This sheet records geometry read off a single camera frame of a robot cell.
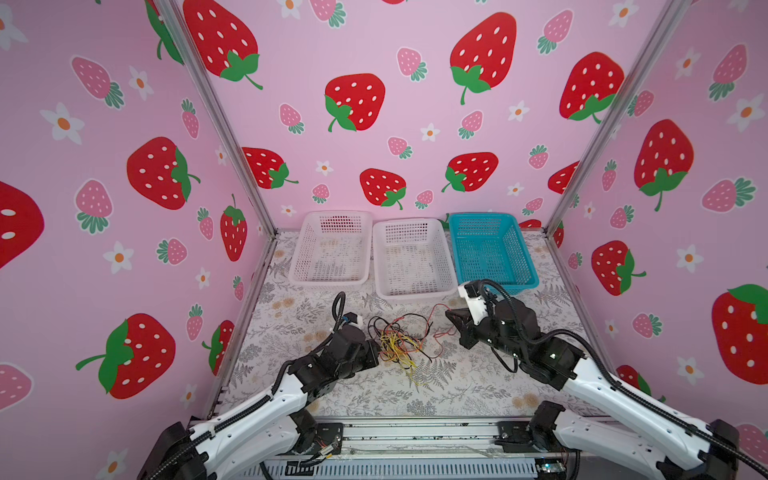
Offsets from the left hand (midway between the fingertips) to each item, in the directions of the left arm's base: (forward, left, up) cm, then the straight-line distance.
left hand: (384, 349), depth 80 cm
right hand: (+4, -16, +13) cm, 21 cm away
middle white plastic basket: (+39, -9, -8) cm, 41 cm away
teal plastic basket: (+46, -39, -8) cm, 61 cm away
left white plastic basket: (+44, +22, -8) cm, 50 cm away
